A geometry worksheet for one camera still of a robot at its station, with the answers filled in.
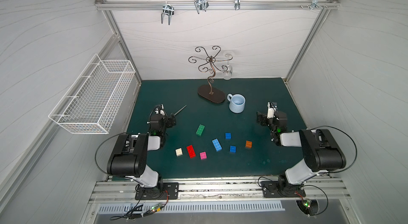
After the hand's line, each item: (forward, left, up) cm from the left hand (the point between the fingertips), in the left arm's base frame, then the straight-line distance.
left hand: (165, 114), depth 94 cm
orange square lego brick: (-16, -49, -4) cm, 51 cm away
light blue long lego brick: (-16, -31, -5) cm, 35 cm away
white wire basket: (-11, +25, +25) cm, 37 cm away
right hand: (+4, -62, 0) cm, 62 cm away
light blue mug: (+11, -45, -2) cm, 46 cm away
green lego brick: (-7, -21, -5) cm, 23 cm away
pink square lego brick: (-22, -24, -6) cm, 33 cm away
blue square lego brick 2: (-18, -40, -5) cm, 44 cm away
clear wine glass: (+24, -38, +14) cm, 47 cm away
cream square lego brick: (-21, -11, -5) cm, 24 cm away
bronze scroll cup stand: (+22, -23, -4) cm, 32 cm away
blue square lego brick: (-11, -38, -5) cm, 40 cm away
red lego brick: (-20, -17, -4) cm, 27 cm away
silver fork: (+6, -7, -5) cm, 11 cm away
